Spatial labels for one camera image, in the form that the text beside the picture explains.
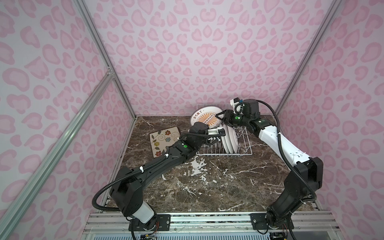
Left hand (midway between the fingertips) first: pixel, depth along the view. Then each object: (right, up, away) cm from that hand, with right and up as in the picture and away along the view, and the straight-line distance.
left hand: (207, 122), depth 78 cm
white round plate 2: (+12, -9, +8) cm, 17 cm away
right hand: (+6, +3, +1) cm, 7 cm away
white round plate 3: (+17, -9, +11) cm, 22 cm away
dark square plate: (-31, -11, +24) cm, 41 cm away
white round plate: (0, +5, +7) cm, 8 cm away
